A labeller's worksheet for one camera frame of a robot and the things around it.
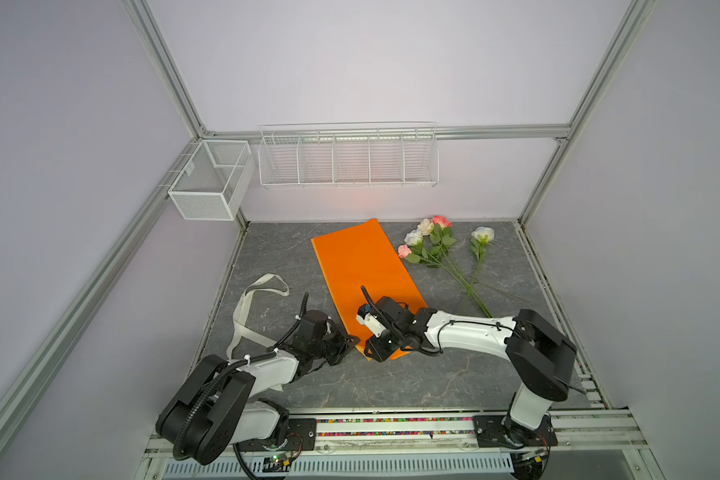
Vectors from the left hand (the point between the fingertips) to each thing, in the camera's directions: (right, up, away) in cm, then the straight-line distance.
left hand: (362, 342), depth 85 cm
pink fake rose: (+31, +38, +30) cm, 57 cm away
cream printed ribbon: (-38, +2, +6) cm, 39 cm away
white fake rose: (+19, +31, +26) cm, 44 cm away
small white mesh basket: (-49, +49, +10) cm, 70 cm away
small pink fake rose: (+15, +27, +23) cm, 38 cm away
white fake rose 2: (+44, +32, +26) cm, 60 cm away
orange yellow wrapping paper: (-1, +20, +20) cm, 28 cm away
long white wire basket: (-5, +58, +11) cm, 60 cm away
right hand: (+2, -2, -1) cm, 3 cm away
